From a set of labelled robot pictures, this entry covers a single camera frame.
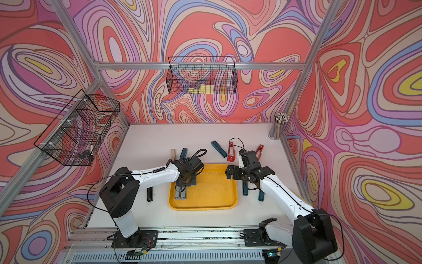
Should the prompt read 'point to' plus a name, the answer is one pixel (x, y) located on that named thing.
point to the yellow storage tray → (212, 191)
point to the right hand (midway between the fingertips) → (234, 176)
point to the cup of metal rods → (275, 131)
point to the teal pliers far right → (261, 196)
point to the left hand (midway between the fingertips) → (193, 183)
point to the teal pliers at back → (218, 148)
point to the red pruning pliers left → (231, 158)
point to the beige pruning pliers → (173, 154)
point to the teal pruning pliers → (183, 154)
